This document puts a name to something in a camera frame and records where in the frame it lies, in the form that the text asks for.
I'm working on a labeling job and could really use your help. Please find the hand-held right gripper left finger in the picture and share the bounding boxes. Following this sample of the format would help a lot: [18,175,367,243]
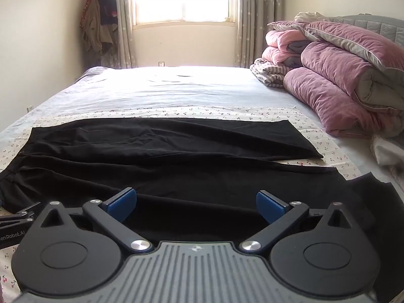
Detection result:
[40,187,153,254]

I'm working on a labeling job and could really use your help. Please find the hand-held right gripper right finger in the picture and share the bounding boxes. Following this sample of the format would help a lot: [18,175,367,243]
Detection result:
[239,190,353,254]

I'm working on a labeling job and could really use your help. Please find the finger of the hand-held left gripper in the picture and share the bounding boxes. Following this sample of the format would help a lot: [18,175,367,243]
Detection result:
[0,201,42,223]

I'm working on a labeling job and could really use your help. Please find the black pants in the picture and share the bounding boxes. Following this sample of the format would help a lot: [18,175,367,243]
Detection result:
[0,117,395,303]

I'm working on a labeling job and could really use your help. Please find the cherry print bed sheet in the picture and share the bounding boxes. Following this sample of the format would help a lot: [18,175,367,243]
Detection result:
[0,105,363,303]

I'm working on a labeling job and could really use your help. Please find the white cloth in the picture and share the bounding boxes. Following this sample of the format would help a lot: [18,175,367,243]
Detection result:
[371,134,404,190]

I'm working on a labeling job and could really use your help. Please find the pale grey bed sheet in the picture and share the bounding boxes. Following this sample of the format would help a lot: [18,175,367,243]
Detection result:
[0,66,404,194]

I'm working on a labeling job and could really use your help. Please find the purple quilt with grey lining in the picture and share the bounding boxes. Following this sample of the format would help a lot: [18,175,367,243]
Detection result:
[282,20,404,138]

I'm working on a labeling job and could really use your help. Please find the striped blanket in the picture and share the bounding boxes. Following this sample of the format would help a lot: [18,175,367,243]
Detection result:
[249,57,295,88]

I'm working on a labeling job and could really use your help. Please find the pink quilt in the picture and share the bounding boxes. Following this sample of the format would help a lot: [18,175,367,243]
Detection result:
[265,20,317,69]

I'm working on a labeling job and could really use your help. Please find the tan jacket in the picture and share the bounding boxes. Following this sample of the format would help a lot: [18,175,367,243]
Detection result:
[80,0,113,55]

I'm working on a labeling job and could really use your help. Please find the grey star print curtain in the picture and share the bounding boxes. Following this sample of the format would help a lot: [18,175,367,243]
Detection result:
[233,0,286,69]
[104,0,137,69]

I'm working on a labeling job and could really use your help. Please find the cream cloth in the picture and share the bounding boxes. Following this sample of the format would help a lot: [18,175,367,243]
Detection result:
[294,12,331,23]

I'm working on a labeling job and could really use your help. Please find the dark jacket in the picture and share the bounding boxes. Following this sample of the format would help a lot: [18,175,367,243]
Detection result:
[94,0,119,35]

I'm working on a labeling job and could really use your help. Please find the red floral garment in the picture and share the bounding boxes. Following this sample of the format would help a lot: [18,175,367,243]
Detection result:
[80,0,97,23]

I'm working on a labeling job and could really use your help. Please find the grey padded headboard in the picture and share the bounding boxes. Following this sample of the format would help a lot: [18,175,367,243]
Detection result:
[328,13,404,43]

